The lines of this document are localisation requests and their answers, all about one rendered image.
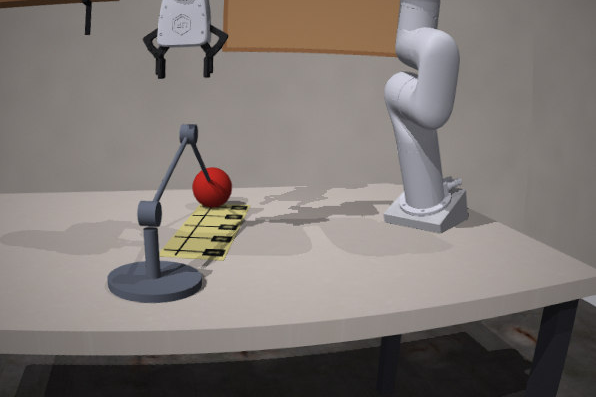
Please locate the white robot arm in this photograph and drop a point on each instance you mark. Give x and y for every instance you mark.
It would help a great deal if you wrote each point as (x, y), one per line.
(435, 55)

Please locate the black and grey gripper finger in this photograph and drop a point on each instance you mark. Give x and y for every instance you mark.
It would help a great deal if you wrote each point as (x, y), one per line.
(157, 53)
(211, 51)

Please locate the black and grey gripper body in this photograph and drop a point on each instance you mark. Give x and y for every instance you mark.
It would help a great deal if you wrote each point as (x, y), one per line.
(181, 23)

